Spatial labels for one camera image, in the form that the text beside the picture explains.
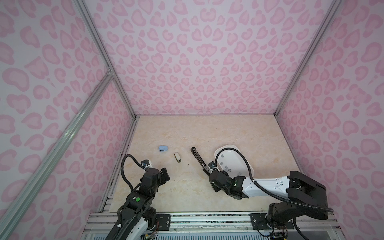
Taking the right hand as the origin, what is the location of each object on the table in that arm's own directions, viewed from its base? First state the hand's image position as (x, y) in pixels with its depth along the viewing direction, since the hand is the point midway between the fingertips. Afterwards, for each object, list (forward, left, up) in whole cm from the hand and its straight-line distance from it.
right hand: (214, 177), depth 85 cm
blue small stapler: (+19, +33, -2) cm, 38 cm away
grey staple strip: (+8, -8, -3) cm, 12 cm away
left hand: (+1, +29, +8) cm, 30 cm away
